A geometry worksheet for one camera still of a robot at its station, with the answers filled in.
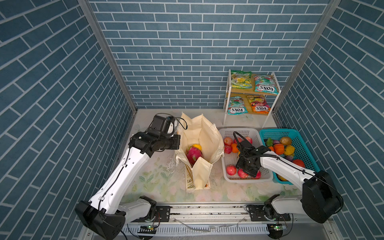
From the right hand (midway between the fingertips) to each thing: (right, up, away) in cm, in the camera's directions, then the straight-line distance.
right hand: (239, 168), depth 85 cm
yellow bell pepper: (+34, +9, +8) cm, 36 cm away
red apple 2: (+10, +15, +11) cm, 21 cm away
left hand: (-32, +17, -13) cm, 39 cm away
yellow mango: (-24, +11, +9) cm, 28 cm away
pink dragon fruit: (-27, +8, -1) cm, 28 cm away
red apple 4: (-5, 0, -3) cm, 6 cm away
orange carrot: (+23, +10, +9) cm, 27 cm away
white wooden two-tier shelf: (+13, +46, +20) cm, 52 cm away
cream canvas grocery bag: (-23, +21, +8) cm, 33 cm away
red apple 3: (-5, +10, +6) cm, 13 cm away
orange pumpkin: (+27, +10, +7) cm, 30 cm away
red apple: (-5, +14, +10) cm, 18 cm away
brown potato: (+33, +14, +11) cm, 38 cm away
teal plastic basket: (+40, +8, +5) cm, 41 cm away
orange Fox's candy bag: (+17, +39, +14) cm, 44 cm away
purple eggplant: (+33, +5, +6) cm, 34 cm away
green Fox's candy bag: (+1, +37, +12) cm, 39 cm away
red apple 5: (+1, -2, -3) cm, 4 cm away
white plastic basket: (-4, +5, +8) cm, 11 cm away
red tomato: (+36, +3, +2) cm, 36 cm away
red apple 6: (+10, -3, -4) cm, 11 cm away
